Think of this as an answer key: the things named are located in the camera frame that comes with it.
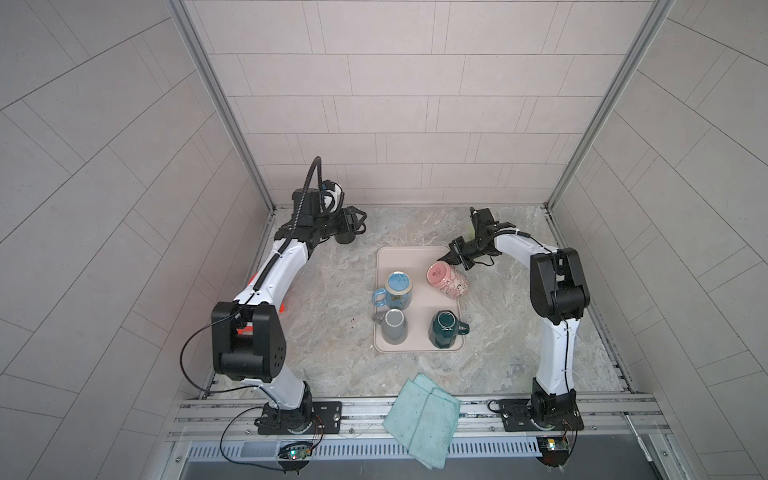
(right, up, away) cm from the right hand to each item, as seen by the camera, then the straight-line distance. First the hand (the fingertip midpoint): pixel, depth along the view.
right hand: (439, 254), depth 94 cm
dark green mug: (-1, -17, -19) cm, 26 cm away
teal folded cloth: (-7, -37, -25) cm, 45 cm away
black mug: (-32, +5, +11) cm, 34 cm away
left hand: (-23, +13, -10) cm, 28 cm away
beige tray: (-4, -14, -3) cm, 15 cm away
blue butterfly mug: (-13, -10, -12) cm, 21 cm away
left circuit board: (-36, -41, -30) cm, 62 cm away
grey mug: (-14, -17, -18) cm, 29 cm away
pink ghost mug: (+1, -6, -12) cm, 13 cm away
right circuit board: (+23, -43, -26) cm, 56 cm away
